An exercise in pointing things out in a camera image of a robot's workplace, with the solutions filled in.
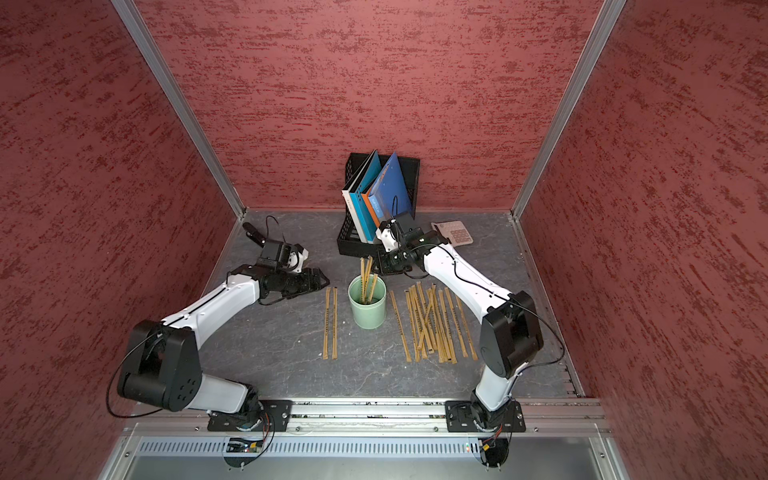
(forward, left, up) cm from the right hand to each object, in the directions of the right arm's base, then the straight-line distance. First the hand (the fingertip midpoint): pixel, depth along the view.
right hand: (377, 273), depth 83 cm
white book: (+19, +8, +10) cm, 23 cm away
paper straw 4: (-9, -15, -16) cm, 24 cm away
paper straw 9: (-7, +17, -16) cm, 24 cm away
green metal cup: (-8, +2, -10) cm, 13 cm away
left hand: (-1, +18, -7) cm, 20 cm away
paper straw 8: (-9, -12, -16) cm, 22 cm away
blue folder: (+29, -4, +5) cm, 30 cm away
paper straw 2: (-10, -24, -17) cm, 31 cm away
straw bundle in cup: (-1, +3, -3) cm, 4 cm away
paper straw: (-10, -27, -17) cm, 33 cm away
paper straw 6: (-12, -7, -16) cm, 21 cm away
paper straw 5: (-7, -17, -17) cm, 25 cm away
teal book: (+31, +1, +13) cm, 33 cm away
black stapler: (+27, +48, -12) cm, 57 cm away
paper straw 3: (-9, -18, -16) cm, 26 cm away
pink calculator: (+29, -29, -16) cm, 44 cm away
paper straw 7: (+3, -13, -16) cm, 21 cm away
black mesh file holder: (+39, -12, +6) cm, 41 cm away
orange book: (+18, +2, +9) cm, 20 cm away
